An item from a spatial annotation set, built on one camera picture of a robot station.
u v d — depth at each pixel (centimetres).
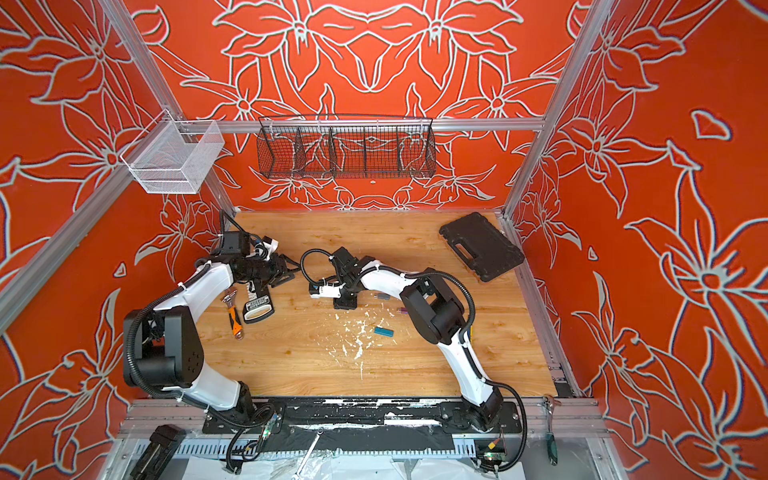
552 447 68
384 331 88
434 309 55
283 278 83
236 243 72
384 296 95
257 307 92
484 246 103
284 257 81
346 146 99
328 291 83
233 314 90
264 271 77
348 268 78
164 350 44
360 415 74
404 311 92
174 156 92
